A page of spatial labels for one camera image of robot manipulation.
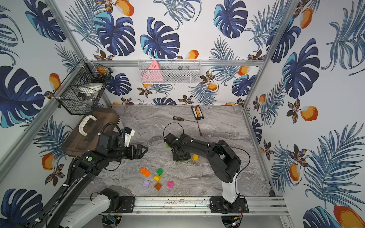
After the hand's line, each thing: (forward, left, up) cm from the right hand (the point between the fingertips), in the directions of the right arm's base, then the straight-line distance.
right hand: (181, 158), depth 89 cm
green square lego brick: (-8, +13, -1) cm, 15 cm away
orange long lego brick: (-9, +21, -1) cm, 23 cm away
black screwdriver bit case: (+45, -9, 0) cm, 46 cm away
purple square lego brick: (-15, +19, -1) cm, 25 cm away
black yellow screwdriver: (+33, +5, +1) cm, 33 cm away
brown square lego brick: (-17, +13, -1) cm, 21 cm away
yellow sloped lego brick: (-12, +13, 0) cm, 18 cm away
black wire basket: (+18, +61, +31) cm, 71 cm away
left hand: (-4, +20, +20) cm, 29 cm away
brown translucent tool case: (+4, +56, +15) cm, 58 cm away
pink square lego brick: (-15, +5, -2) cm, 16 cm away
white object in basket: (+25, +51, +35) cm, 66 cm away
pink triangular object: (+39, +17, +35) cm, 55 cm away
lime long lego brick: (-2, -3, -2) cm, 4 cm away
